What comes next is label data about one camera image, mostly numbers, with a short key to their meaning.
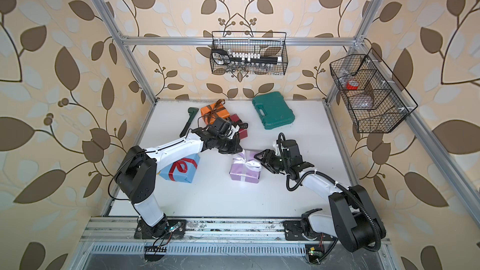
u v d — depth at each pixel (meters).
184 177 0.83
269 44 0.91
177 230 0.74
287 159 0.68
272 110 1.10
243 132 0.97
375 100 0.74
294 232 0.74
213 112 1.04
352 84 0.81
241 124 1.00
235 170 0.83
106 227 0.77
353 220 0.42
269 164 0.75
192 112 1.14
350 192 0.44
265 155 0.77
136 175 0.47
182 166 0.83
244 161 0.86
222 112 1.05
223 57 0.83
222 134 0.72
